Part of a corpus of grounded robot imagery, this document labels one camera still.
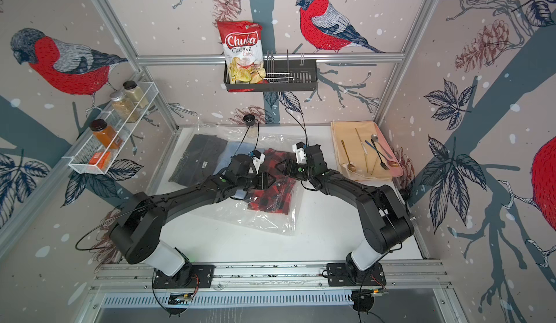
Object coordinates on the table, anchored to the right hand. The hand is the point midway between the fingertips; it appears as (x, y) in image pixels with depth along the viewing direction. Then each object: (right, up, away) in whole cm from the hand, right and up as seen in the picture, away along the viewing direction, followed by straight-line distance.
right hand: (278, 166), depth 87 cm
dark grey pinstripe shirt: (-39, +2, +16) cm, 43 cm away
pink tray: (+55, -4, +13) cm, 57 cm away
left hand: (-1, -3, -3) cm, 4 cm away
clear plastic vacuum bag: (-18, -19, 0) cm, 26 cm away
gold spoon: (+35, -2, +15) cm, 38 cm away
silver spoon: (+51, +12, +26) cm, 59 cm away
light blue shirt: (-25, +7, +24) cm, 35 cm away
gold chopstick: (+44, +6, +22) cm, 49 cm away
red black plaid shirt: (-1, -13, +1) cm, 13 cm away
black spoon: (+51, 0, +16) cm, 53 cm away
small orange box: (-54, +5, -23) cm, 59 cm away
